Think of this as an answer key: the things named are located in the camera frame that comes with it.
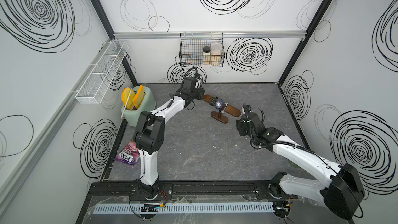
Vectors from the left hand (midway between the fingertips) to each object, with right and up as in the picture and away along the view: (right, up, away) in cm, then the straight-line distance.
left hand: (202, 90), depth 95 cm
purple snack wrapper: (-38, -35, -15) cm, 54 cm away
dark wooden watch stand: (+11, -17, +4) cm, 20 cm away
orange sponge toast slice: (-35, -4, -10) cm, 37 cm away
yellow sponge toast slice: (-43, -4, -11) cm, 45 cm away
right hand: (+22, -18, -13) cm, 32 cm away
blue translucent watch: (+10, -8, -6) cm, 14 cm away
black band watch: (+6, -6, -4) cm, 10 cm away
